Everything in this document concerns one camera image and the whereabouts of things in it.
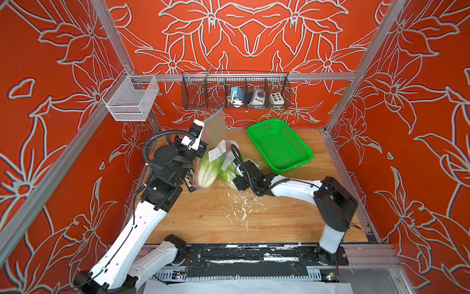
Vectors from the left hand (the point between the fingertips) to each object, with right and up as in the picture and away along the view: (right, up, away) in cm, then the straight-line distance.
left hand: (197, 123), depth 60 cm
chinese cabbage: (+2, -19, +15) cm, 24 cm away
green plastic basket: (+42, -9, +50) cm, 66 cm away
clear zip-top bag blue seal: (+5, -6, +14) cm, 16 cm away
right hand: (+14, -22, +29) cm, 40 cm away
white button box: (+35, +17, +34) cm, 52 cm away
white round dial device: (+25, +17, +30) cm, 43 cm away
